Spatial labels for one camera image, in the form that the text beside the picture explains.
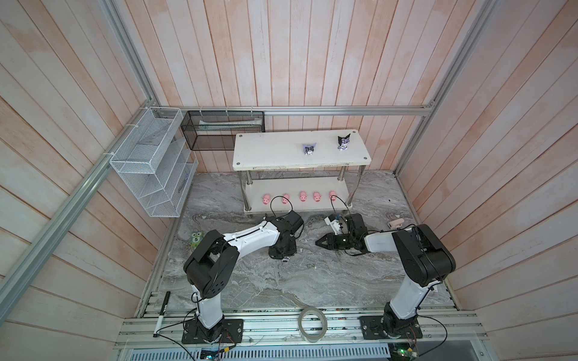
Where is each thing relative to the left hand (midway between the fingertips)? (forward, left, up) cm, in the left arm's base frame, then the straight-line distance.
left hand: (287, 256), depth 88 cm
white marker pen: (-22, +44, -2) cm, 49 cm away
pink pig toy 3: (+26, -7, +6) cm, 28 cm away
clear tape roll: (-28, -8, -1) cm, 29 cm away
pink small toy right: (+16, -49, -1) cm, 52 cm away
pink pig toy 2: (+24, +1, +6) cm, 24 cm away
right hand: (+7, -13, -2) cm, 15 cm away
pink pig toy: (+25, +10, +6) cm, 27 cm away
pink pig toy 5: (+29, -22, +5) cm, 36 cm away
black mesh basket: (+48, +32, +26) cm, 64 cm away
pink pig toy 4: (+26, -14, +6) cm, 30 cm away
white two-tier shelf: (+52, -7, -3) cm, 52 cm away
